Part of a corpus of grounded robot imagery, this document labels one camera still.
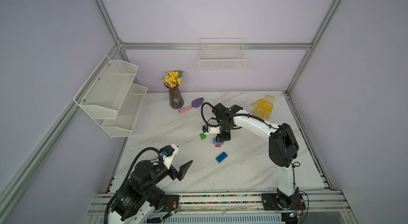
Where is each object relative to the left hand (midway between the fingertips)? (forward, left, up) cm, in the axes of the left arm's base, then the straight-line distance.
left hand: (183, 156), depth 69 cm
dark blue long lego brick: (+7, -19, -18) cm, 27 cm away
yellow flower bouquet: (+45, +10, +7) cm, 47 cm away
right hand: (+17, -19, -13) cm, 29 cm away
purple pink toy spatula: (+48, -2, -19) cm, 52 cm away
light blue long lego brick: (+14, -15, -14) cm, 25 cm away
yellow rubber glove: (+45, -52, -18) cm, 71 cm away
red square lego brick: (+14, -17, -19) cm, 29 cm away
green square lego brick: (+20, -8, -18) cm, 28 cm away
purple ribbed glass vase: (+44, +11, -9) cm, 46 cm away
